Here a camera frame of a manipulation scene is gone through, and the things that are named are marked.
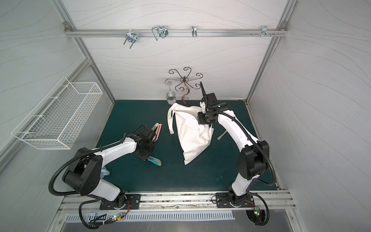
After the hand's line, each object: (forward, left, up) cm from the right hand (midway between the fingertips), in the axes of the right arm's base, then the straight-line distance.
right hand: (200, 119), depth 85 cm
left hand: (-15, +29, -16) cm, 37 cm away
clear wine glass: (+17, +20, +2) cm, 26 cm away
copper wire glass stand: (+20, +11, +8) cm, 24 cm away
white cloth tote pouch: (-7, +4, -9) cm, 12 cm away
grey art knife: (0, -15, -19) cm, 24 cm away
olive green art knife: (+5, +33, -18) cm, 37 cm away
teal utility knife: (-19, +28, -17) cm, 38 cm away
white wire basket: (-14, +69, +14) cm, 72 cm away
